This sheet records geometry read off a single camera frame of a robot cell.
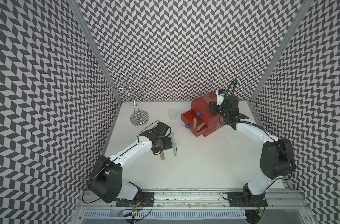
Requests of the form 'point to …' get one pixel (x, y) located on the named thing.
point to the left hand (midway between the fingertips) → (166, 147)
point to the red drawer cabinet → (213, 125)
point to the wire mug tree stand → (130, 89)
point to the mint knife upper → (172, 134)
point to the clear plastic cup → (173, 113)
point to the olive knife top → (200, 126)
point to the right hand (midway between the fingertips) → (208, 107)
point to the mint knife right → (175, 149)
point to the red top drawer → (202, 105)
